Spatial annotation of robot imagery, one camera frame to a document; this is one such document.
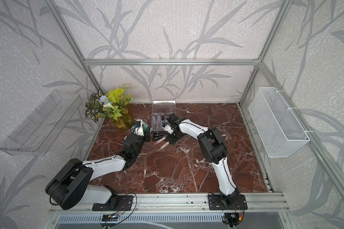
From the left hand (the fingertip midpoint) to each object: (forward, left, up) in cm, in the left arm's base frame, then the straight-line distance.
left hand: (147, 125), depth 86 cm
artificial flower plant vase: (+13, +23, +4) cm, 27 cm away
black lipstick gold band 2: (+1, -4, -16) cm, 16 cm away
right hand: (0, -15, -16) cm, 22 cm away
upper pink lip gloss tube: (-1, -6, -16) cm, 17 cm away
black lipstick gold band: (+5, -5, -16) cm, 18 cm away
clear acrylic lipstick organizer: (+30, -3, -19) cm, 35 cm away
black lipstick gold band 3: (+1, -4, -16) cm, 17 cm away
